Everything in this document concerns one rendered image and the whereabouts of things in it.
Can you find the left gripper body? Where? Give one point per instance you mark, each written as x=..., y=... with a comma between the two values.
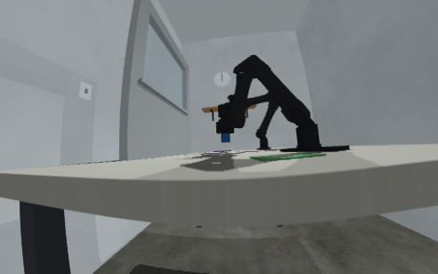
x=219, y=130

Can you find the blue and grey spray bottle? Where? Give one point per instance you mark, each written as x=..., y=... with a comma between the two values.
x=225, y=137

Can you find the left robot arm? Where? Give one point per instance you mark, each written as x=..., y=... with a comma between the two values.
x=307, y=132

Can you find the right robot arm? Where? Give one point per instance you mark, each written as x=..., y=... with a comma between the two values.
x=262, y=131

